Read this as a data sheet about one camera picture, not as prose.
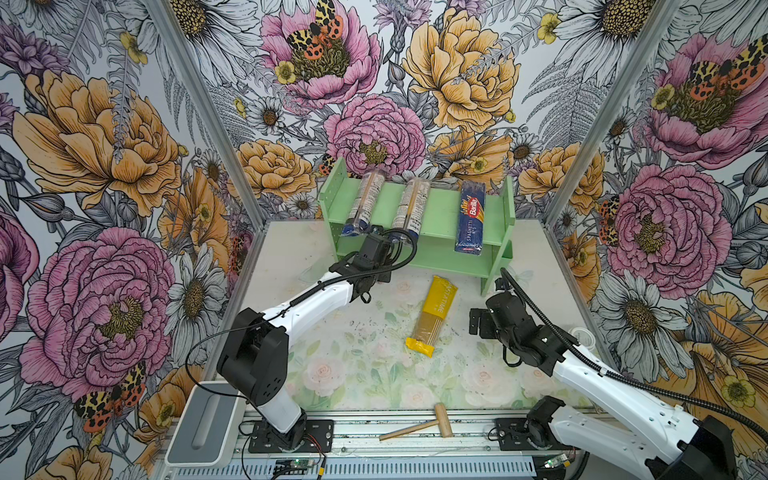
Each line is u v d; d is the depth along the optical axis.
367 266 0.66
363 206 0.83
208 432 0.70
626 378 0.87
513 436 0.73
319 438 0.74
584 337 0.84
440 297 0.97
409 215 0.81
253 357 0.44
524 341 0.58
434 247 0.79
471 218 0.79
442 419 0.76
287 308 0.50
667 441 0.41
